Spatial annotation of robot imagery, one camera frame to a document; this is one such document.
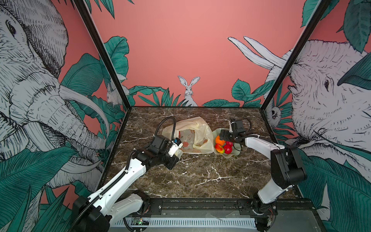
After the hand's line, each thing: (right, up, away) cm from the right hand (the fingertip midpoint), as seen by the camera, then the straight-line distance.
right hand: (224, 132), depth 96 cm
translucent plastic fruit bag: (-19, -2, +2) cm, 19 cm away
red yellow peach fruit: (-4, -10, -5) cm, 12 cm away
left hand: (-30, -12, -19) cm, 37 cm away
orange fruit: (-5, -5, -3) cm, 8 cm away
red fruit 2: (+3, -7, -3) cm, 8 cm away
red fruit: (+1, -10, -4) cm, 11 cm away
